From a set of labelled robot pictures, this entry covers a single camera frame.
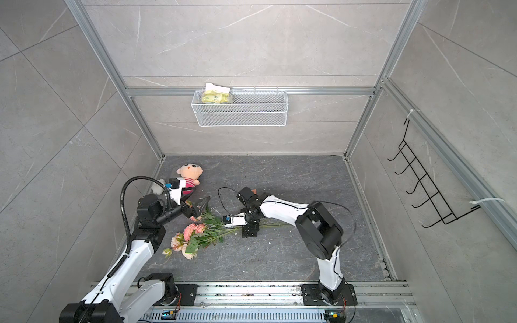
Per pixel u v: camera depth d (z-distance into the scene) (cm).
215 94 85
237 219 78
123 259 49
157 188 102
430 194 65
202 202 71
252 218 76
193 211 68
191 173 104
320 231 49
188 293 73
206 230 86
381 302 72
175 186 65
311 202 52
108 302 41
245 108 100
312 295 73
